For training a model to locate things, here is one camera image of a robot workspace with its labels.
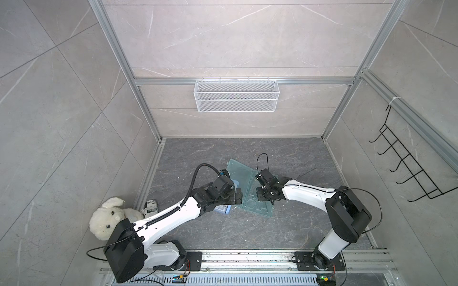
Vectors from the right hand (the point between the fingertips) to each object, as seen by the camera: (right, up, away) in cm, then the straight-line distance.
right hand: (261, 194), depth 91 cm
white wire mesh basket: (-13, +55, +10) cm, 57 cm away
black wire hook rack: (+52, +10, -32) cm, 62 cm away
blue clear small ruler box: (-20, -6, -4) cm, 21 cm away
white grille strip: (-6, -29, -21) cm, 36 cm away
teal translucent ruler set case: (-8, +7, +11) cm, 15 cm away
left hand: (-13, +4, -11) cm, 18 cm away
